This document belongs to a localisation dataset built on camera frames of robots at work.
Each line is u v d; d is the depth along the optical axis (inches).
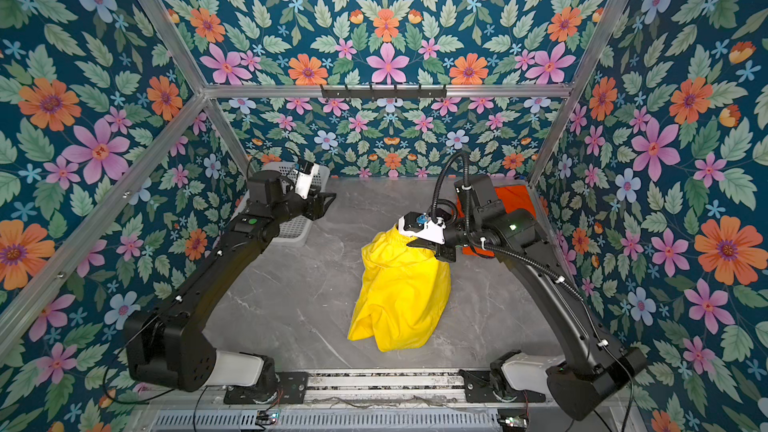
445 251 22.6
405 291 29.1
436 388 29.5
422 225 20.3
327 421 27.7
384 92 36.0
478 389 28.7
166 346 15.9
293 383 29.2
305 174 26.7
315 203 27.7
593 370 14.7
